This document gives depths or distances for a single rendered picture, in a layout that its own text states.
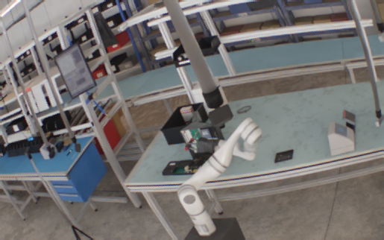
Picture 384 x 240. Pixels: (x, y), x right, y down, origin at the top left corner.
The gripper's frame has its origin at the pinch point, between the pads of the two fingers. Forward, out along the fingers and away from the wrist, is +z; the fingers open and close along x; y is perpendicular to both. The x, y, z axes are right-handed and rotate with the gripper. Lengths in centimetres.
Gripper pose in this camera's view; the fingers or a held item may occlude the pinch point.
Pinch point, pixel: (186, 145)
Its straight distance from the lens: 253.6
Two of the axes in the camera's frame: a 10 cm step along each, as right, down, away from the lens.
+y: 3.6, -5.3, 7.7
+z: -9.3, -1.0, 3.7
